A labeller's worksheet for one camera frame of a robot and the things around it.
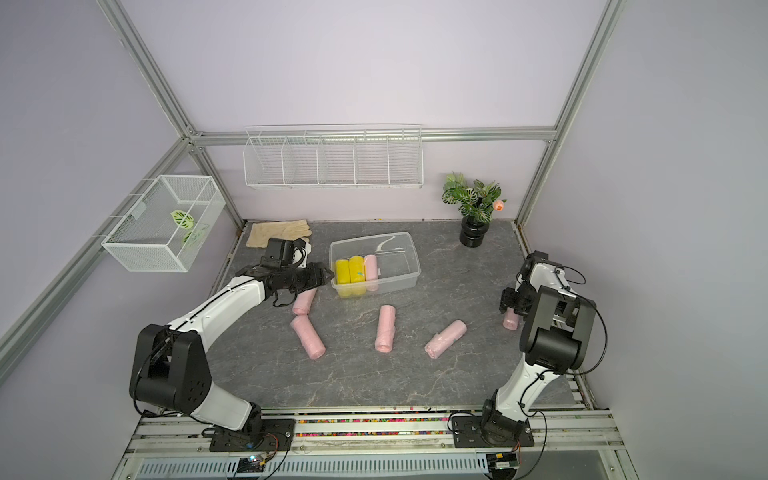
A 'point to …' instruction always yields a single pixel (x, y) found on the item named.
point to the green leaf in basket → (183, 219)
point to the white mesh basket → (169, 225)
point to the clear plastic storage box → (398, 261)
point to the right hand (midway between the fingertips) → (514, 311)
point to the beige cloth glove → (261, 233)
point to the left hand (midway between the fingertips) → (327, 278)
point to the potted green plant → (475, 203)
